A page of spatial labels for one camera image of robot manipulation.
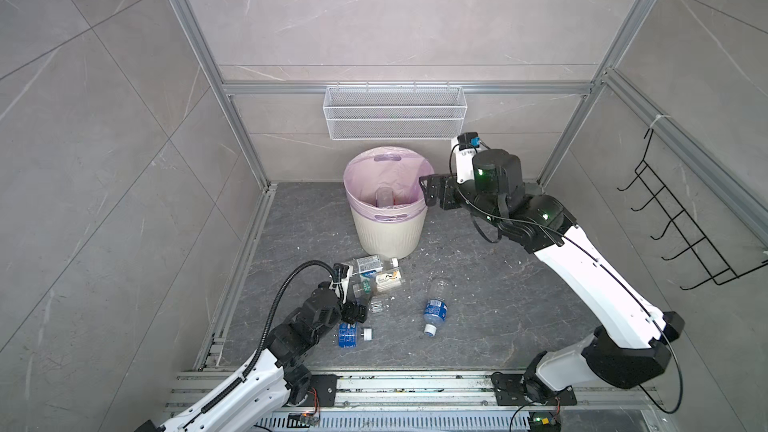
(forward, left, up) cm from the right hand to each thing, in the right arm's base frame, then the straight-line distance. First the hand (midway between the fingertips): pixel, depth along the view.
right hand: (436, 175), depth 65 cm
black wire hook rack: (-18, -57, -11) cm, 61 cm away
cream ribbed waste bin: (+2, +7, -28) cm, 29 cm away
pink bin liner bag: (+23, +13, -26) cm, 37 cm away
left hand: (-12, +20, -28) cm, 36 cm away
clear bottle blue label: (-16, +15, -34) cm, 40 cm away
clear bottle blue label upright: (-18, -1, -36) cm, 41 cm away
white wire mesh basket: (+43, +8, -11) cm, 45 cm away
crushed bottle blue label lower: (-23, +23, -35) cm, 48 cm away
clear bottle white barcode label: (-2, +15, -35) cm, 38 cm away
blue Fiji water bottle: (+20, +12, -29) cm, 37 cm away
